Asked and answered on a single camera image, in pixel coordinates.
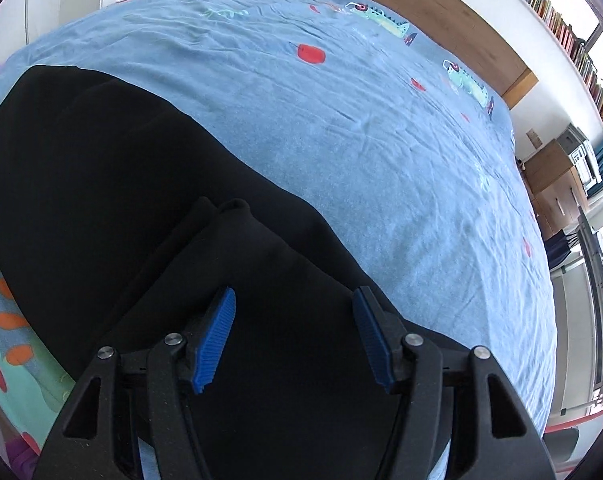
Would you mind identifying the row of books on shelf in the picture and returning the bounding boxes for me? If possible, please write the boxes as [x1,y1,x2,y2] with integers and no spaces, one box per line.
[480,0,603,123]

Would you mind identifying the black pants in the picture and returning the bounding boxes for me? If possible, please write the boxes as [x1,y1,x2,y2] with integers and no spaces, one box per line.
[0,66,399,479]

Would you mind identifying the wooden drawer dresser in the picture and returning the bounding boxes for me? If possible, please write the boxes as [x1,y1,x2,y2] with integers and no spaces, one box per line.
[524,140,589,240]

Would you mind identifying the blue patterned bed sheet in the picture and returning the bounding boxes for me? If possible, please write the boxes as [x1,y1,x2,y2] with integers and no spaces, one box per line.
[0,0,555,479]

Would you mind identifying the dark blue tote bag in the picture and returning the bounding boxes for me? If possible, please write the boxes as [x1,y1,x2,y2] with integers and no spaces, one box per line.
[544,230,571,270]

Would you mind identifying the wooden headboard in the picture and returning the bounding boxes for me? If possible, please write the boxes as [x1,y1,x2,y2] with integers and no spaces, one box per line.
[373,0,538,107]

